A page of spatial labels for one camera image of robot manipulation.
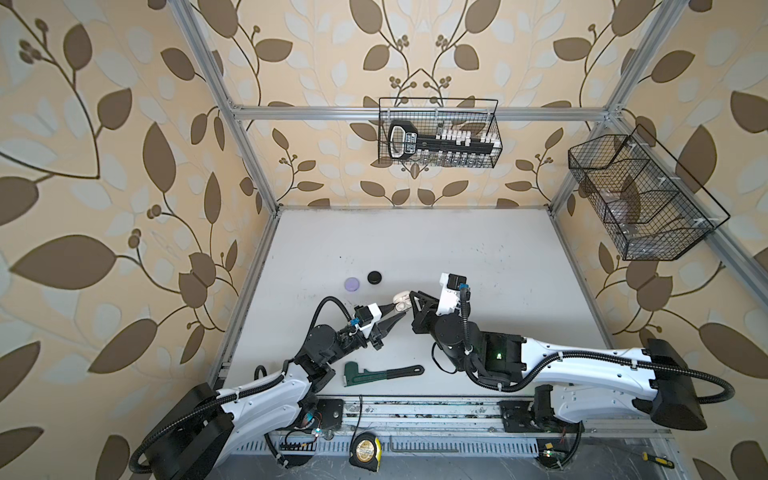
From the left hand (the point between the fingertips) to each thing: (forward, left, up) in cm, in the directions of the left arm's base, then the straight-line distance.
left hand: (401, 307), depth 69 cm
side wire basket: (+22, -61, +12) cm, 66 cm away
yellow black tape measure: (-26, +7, -20) cm, 34 cm away
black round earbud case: (+21, +9, -22) cm, 32 cm away
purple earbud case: (+19, +17, -24) cm, 35 cm away
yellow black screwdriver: (-26, -60, -21) cm, 69 cm away
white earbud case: (+1, 0, +1) cm, 1 cm away
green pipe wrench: (-10, +12, -22) cm, 28 cm away
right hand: (+1, -2, +1) cm, 3 cm away
